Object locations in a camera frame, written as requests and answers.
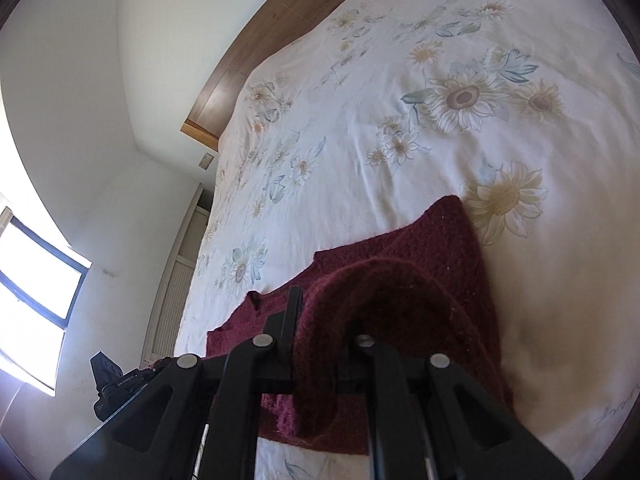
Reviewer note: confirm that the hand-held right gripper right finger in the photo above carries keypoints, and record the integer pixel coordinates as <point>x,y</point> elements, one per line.
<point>362,365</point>

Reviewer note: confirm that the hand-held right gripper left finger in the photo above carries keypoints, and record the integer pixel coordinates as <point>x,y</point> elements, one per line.
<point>292,340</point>

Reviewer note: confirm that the burgundy knitted sweater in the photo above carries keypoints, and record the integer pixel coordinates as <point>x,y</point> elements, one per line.
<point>430,240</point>

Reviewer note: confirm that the window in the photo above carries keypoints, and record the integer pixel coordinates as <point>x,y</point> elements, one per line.
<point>40,305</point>

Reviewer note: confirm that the white low louvered cabinet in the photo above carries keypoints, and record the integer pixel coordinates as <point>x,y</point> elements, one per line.
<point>175,280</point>

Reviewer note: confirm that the wooden headboard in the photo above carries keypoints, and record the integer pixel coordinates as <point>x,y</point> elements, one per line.
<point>225,95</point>

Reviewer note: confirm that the white floral duvet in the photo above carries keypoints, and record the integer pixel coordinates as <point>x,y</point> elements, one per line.
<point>400,35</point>

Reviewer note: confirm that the beige wall switch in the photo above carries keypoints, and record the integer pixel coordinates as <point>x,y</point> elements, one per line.
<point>206,161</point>

